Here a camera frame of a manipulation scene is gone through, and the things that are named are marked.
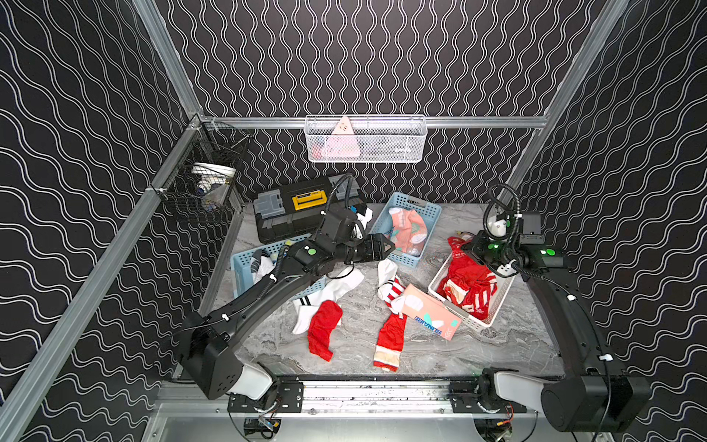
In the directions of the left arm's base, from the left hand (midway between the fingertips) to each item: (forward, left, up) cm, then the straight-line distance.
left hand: (389, 242), depth 71 cm
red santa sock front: (-13, +18, -28) cm, 36 cm away
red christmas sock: (+1, -27, -20) cm, 34 cm away
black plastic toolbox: (+21, +31, -12) cm, 39 cm away
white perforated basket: (+1, -40, -29) cm, 50 cm away
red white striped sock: (-13, -4, -29) cm, 32 cm away
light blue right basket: (+37, -20, -25) cm, 49 cm away
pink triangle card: (+36, +16, +6) cm, 39 cm away
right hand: (+5, -21, -5) cm, 22 cm away
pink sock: (+24, -10, -22) cm, 34 cm away
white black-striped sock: (-5, +24, -30) cm, 39 cm away
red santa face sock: (+6, -20, -7) cm, 22 cm away
